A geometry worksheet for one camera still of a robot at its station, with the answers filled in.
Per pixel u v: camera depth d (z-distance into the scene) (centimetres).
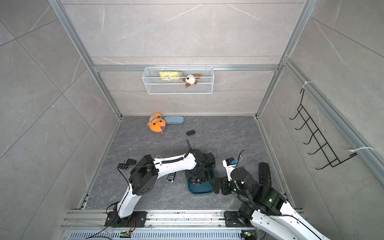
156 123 104
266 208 45
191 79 86
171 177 84
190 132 107
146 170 57
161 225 73
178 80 88
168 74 83
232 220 73
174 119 115
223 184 59
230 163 60
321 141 66
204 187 80
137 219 73
